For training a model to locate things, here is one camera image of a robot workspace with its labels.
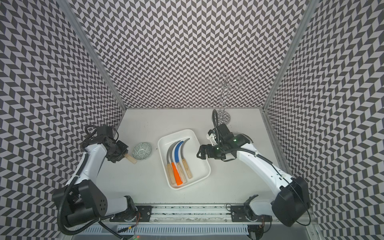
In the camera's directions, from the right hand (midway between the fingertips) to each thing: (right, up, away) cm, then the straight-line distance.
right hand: (205, 158), depth 75 cm
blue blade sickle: (-15, -8, +12) cm, 21 cm away
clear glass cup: (-40, 0, +18) cm, 44 cm away
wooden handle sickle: (-11, -8, +13) cm, 19 cm away
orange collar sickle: (-15, -14, +7) cm, 22 cm away
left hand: (-44, +1, +7) cm, 44 cm away
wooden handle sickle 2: (-39, -2, +5) cm, 40 cm away
